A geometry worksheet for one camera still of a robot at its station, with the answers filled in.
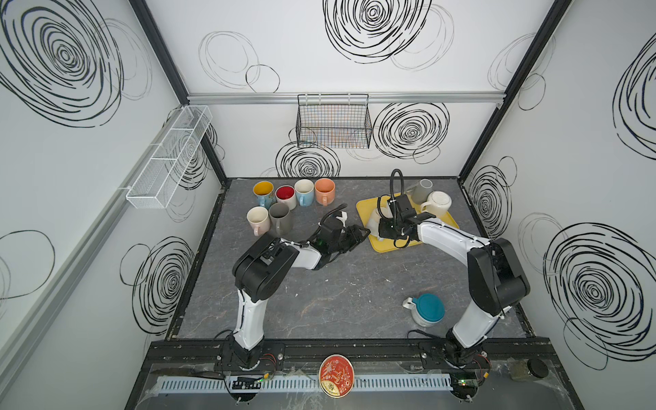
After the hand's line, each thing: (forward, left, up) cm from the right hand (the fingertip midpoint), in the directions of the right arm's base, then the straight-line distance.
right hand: (378, 229), depth 94 cm
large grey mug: (+2, +37, +3) cm, 37 cm away
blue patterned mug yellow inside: (+15, +46, +3) cm, 48 cm away
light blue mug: (+20, +30, +1) cm, 35 cm away
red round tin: (-45, +15, -4) cm, 48 cm away
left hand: (-4, +3, +2) cm, 5 cm away
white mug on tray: (+13, -25, 0) cm, 28 cm away
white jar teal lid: (-29, -12, 0) cm, 31 cm away
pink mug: (+4, +46, +1) cm, 46 cm away
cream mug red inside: (+19, +37, -2) cm, 42 cm away
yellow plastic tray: (+14, +4, -5) cm, 15 cm away
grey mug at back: (+21, -20, -1) cm, 29 cm away
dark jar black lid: (-43, -34, -1) cm, 55 cm away
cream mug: (+2, +2, 0) cm, 3 cm away
